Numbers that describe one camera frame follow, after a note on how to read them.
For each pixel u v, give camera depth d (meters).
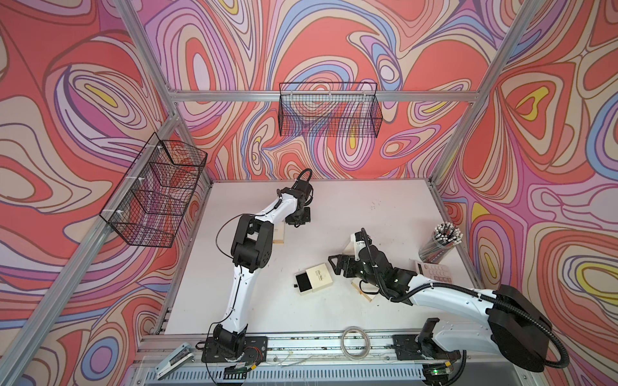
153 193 0.69
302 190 0.85
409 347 0.75
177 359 0.70
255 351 0.72
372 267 0.61
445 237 0.79
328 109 0.96
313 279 0.85
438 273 0.88
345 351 0.72
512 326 0.41
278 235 0.99
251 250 0.60
